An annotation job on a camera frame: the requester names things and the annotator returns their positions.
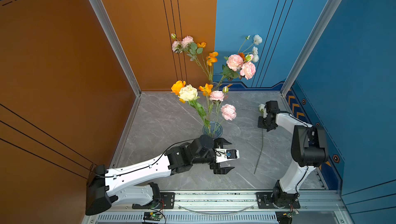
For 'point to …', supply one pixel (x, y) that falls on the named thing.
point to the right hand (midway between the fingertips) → (261, 124)
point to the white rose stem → (262, 108)
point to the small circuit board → (152, 216)
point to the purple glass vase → (213, 129)
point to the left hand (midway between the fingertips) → (231, 152)
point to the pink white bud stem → (225, 111)
